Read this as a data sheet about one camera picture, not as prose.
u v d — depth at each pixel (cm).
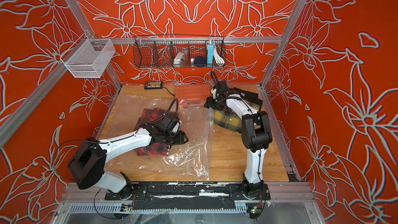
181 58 92
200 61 96
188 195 73
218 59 91
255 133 52
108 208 70
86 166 43
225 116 98
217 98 75
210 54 87
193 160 78
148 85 118
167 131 70
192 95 110
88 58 91
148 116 98
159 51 101
